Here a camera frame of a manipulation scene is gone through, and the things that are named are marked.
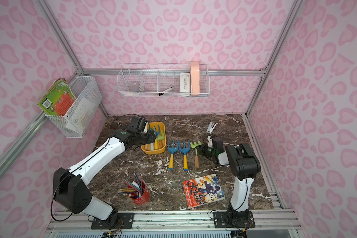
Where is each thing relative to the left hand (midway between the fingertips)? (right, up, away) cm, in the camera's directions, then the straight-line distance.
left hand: (154, 134), depth 84 cm
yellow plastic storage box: (-2, +4, +26) cm, 26 cm away
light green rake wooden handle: (+24, -8, +16) cm, 30 cm away
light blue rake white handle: (0, -5, -5) cm, 7 cm away
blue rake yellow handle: (+9, -11, +14) cm, 20 cm away
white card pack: (+17, +32, +7) cm, 37 cm away
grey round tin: (-15, +30, +11) cm, 35 cm away
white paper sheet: (-41, +11, -1) cm, 42 cm away
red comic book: (+27, -31, -2) cm, 41 cm away
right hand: (+24, -8, +15) cm, 30 cm away
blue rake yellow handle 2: (+18, -11, +14) cm, 25 cm away
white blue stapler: (+37, +4, +25) cm, 45 cm away
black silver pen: (+7, +29, +13) cm, 33 cm away
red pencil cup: (-4, -30, -11) cm, 33 cm away
